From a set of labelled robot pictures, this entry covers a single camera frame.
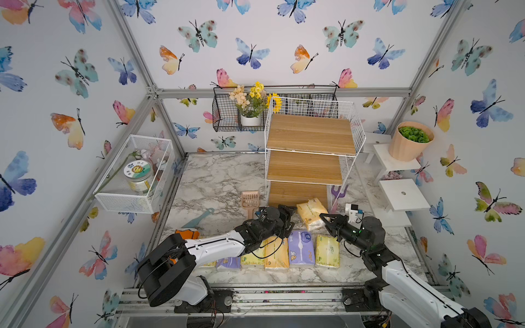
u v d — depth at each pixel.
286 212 0.72
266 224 0.62
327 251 0.81
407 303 0.55
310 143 0.68
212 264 0.79
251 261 0.79
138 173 0.65
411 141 0.77
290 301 0.75
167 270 0.42
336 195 1.03
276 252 0.72
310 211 0.80
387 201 0.85
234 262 0.79
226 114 0.91
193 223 0.94
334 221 0.73
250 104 0.86
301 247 0.81
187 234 0.83
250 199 1.01
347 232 0.71
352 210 0.77
